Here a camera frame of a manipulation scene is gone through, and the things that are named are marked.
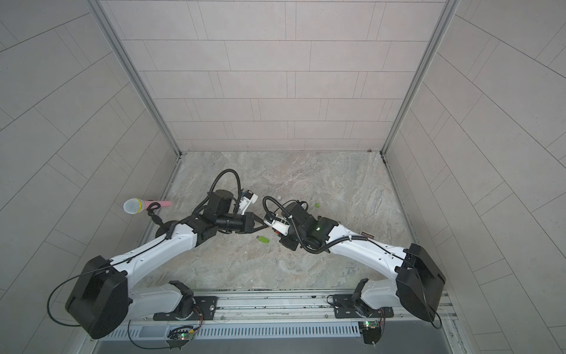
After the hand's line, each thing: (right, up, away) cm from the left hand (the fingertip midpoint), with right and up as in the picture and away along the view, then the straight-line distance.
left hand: (269, 226), depth 76 cm
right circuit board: (+33, -30, -8) cm, 45 cm away
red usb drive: (0, 0, 0) cm, 1 cm away
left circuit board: (-26, -31, -10) cm, 41 cm away
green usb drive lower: (-4, -8, +11) cm, 14 cm away
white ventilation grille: (-34, -32, -7) cm, 47 cm away
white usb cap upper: (+1, +6, +26) cm, 26 cm away
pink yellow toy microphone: (-40, +8, -9) cm, 42 cm away
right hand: (+4, -3, +3) cm, 6 cm away
